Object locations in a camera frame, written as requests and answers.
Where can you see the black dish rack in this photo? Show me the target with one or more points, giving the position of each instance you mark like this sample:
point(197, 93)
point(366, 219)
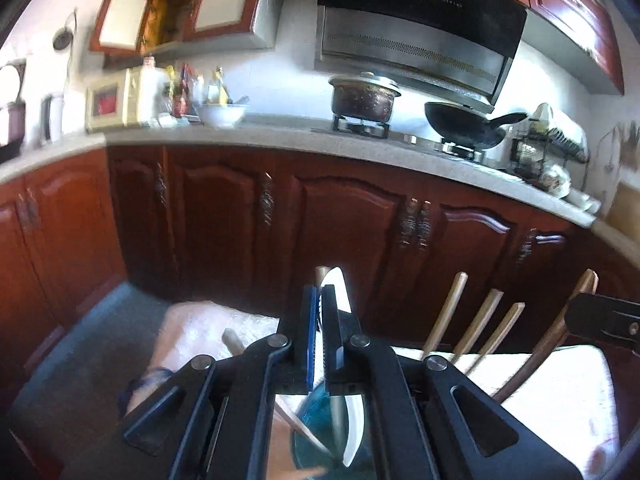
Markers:
point(533, 151)

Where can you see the dark wooden chopstick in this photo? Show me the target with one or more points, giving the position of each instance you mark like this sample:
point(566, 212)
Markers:
point(499, 335)
point(553, 337)

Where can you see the wall cabinet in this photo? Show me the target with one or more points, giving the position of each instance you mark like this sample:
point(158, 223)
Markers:
point(126, 31)
point(579, 36)

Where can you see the range hood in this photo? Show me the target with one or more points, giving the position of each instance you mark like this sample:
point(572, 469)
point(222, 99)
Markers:
point(460, 50)

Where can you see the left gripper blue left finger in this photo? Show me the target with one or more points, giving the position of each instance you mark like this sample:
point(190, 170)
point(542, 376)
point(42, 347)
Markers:
point(304, 342)

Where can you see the black wok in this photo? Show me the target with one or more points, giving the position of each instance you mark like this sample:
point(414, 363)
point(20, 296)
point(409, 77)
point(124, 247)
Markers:
point(458, 125)

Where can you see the red sauce bottle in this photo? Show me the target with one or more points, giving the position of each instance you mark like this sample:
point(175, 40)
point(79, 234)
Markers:
point(181, 104)

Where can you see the cream microwave oven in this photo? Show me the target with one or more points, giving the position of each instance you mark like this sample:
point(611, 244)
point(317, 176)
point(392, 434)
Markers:
point(126, 98)

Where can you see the white bowl near rack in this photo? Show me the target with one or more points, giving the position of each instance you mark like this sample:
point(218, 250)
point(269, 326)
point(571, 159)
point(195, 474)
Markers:
point(583, 201)

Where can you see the dark wood base cabinets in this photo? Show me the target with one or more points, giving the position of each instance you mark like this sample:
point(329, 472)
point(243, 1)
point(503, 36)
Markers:
point(246, 227)

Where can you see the hanging black ladle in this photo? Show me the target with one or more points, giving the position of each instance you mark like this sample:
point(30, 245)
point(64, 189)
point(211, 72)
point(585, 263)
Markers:
point(64, 40)

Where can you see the right upper wall cabinet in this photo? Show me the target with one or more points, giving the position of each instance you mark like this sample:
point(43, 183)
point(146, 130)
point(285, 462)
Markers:
point(579, 36)

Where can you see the floral ceramic tureen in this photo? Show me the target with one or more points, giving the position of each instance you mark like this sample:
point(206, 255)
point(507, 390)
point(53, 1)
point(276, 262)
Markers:
point(554, 180)

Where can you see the white bowl on counter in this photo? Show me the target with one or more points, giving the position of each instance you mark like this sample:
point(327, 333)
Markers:
point(221, 116)

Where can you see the gas stove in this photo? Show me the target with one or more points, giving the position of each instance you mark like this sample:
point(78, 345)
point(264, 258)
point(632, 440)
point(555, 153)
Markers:
point(376, 131)

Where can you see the silver electric kettle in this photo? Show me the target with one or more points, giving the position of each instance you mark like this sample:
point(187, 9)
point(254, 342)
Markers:
point(51, 118)

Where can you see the metal cooking pot with lid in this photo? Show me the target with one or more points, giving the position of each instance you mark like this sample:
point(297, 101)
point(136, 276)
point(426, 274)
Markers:
point(364, 96)

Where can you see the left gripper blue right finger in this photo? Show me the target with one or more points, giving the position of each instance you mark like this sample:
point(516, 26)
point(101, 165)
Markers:
point(345, 365)

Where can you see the yellow oil bottle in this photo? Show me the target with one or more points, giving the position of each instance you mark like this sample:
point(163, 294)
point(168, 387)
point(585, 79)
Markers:
point(217, 92)

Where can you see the wooden cutting board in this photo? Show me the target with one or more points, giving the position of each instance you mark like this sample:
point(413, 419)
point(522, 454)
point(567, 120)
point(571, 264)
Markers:
point(624, 213)

